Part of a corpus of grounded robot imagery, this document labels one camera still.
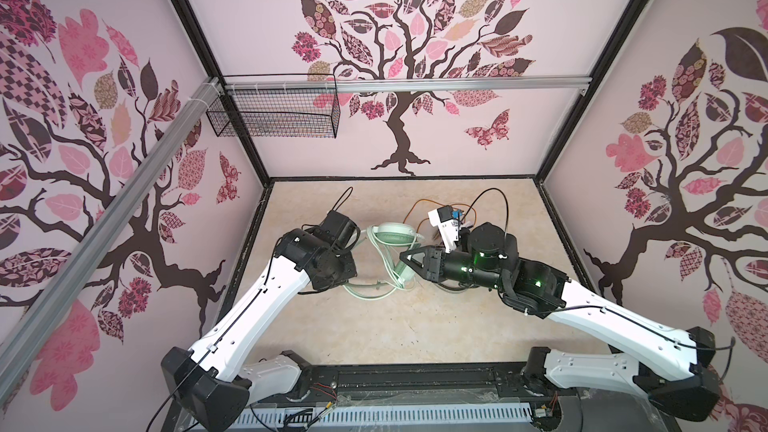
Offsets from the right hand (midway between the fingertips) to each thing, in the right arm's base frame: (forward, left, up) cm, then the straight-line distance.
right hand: (403, 253), depth 59 cm
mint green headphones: (+8, +1, -5) cm, 10 cm away
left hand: (+1, +14, -16) cm, 21 cm away
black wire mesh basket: (+78, +50, -17) cm, 94 cm away
